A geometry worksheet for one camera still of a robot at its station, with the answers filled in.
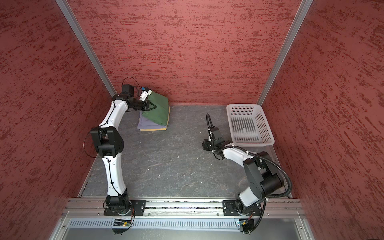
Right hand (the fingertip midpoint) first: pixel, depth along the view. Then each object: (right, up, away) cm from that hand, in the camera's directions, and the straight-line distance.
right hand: (203, 146), depth 92 cm
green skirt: (-29, +22, +7) cm, 37 cm away
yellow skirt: (-31, +10, +11) cm, 35 cm away
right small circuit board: (+21, -34, -20) cm, 45 cm away
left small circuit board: (-43, -34, -20) cm, 58 cm away
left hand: (-32, +25, +3) cm, 41 cm away
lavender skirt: (-41, +15, +9) cm, 44 cm away
